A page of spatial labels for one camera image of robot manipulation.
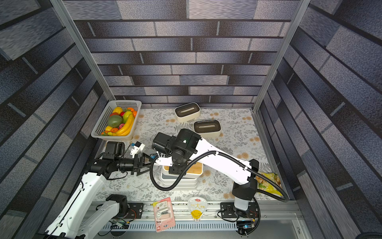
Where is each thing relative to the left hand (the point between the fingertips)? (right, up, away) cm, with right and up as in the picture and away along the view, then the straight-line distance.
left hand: (153, 165), depth 68 cm
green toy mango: (-36, +21, +32) cm, 52 cm away
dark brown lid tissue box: (+14, +28, +43) cm, 53 cm away
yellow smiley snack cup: (+21, -19, -1) cm, 28 cm away
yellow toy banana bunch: (-26, +15, +27) cm, 41 cm away
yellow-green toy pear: (-30, +25, +36) cm, 53 cm away
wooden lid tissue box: (+20, -2, -3) cm, 20 cm away
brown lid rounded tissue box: (+29, +16, +34) cm, 48 cm away
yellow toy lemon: (-39, +29, +42) cm, 64 cm away
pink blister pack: (+4, -25, +3) cm, 26 cm away
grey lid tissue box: (+16, -6, -2) cm, 17 cm away
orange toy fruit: (-25, +28, +39) cm, 54 cm away
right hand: (+11, +2, -4) cm, 12 cm away
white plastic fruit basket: (-36, +34, +45) cm, 67 cm away
